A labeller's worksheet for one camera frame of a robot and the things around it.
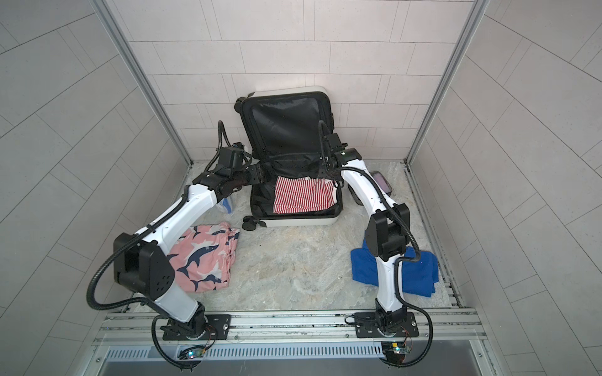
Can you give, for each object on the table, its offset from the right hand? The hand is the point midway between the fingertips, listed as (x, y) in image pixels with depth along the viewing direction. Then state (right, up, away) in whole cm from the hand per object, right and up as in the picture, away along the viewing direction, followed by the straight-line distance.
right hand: (324, 171), depth 92 cm
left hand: (-22, +1, -8) cm, 24 cm away
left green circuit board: (-37, -51, -27) cm, 69 cm away
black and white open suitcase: (-18, +18, +8) cm, 27 cm away
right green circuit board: (+21, -53, -25) cm, 62 cm away
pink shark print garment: (-43, -31, -9) cm, 54 cm away
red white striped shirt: (-8, -9, +8) cm, 15 cm away
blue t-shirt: (+32, -34, -13) cm, 48 cm away
